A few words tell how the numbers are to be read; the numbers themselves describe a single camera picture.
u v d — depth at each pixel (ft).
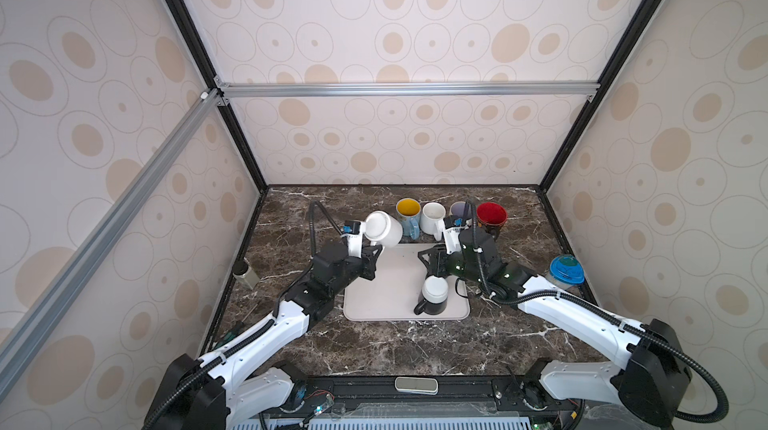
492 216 3.21
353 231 2.20
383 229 2.44
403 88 3.04
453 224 2.28
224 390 1.31
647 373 1.27
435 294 2.67
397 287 3.00
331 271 1.88
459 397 2.45
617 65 2.80
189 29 2.54
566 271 2.82
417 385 2.36
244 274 2.83
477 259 1.90
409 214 3.24
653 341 1.34
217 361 1.39
